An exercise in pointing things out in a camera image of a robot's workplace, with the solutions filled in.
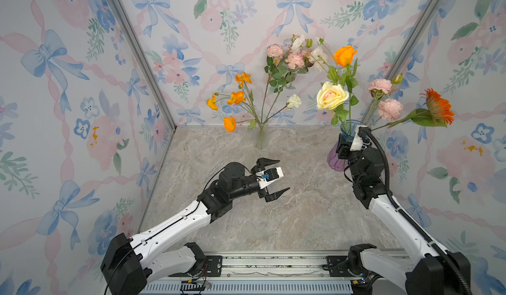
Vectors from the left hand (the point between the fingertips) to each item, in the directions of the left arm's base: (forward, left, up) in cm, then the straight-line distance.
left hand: (282, 171), depth 66 cm
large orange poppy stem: (+17, +19, +5) cm, 26 cm away
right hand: (+16, -27, +1) cm, 32 cm away
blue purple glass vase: (+17, -26, +3) cm, 31 cm away
